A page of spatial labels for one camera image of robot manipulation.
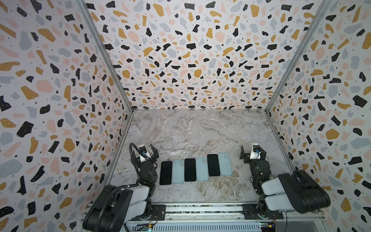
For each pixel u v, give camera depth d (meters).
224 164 0.92
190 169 0.88
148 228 0.70
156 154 0.80
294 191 0.45
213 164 0.92
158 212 0.74
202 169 0.90
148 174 0.64
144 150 0.69
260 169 0.67
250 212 0.73
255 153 0.73
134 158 0.74
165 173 0.90
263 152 0.79
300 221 0.77
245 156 0.79
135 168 0.60
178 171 0.88
